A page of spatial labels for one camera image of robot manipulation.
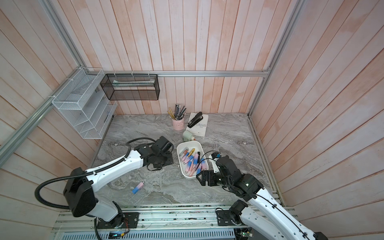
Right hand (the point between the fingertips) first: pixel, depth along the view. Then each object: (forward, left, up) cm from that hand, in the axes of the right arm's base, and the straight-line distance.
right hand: (203, 174), depth 73 cm
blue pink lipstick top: (+17, +11, -13) cm, 24 cm away
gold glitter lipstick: (+21, +6, -14) cm, 26 cm away
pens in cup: (+48, +16, -4) cm, 51 cm away
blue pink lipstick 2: (+16, +3, -12) cm, 20 cm away
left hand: (+7, +19, -4) cm, 21 cm away
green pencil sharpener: (+31, +9, -9) cm, 33 cm away
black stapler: (+50, +2, -11) cm, 52 cm away
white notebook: (+46, +2, -14) cm, 48 cm away
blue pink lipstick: (+17, +7, -14) cm, 23 cm away
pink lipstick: (+9, +9, -14) cm, 19 cm away
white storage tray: (+23, +12, -12) cm, 29 cm away
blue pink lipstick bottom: (-2, +36, -14) cm, 39 cm away
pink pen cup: (+39, +16, -7) cm, 43 cm away
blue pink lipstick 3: (+10, +1, -15) cm, 18 cm away
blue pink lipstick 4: (+12, -1, -12) cm, 17 cm away
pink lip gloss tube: (+8, +6, -15) cm, 17 cm away
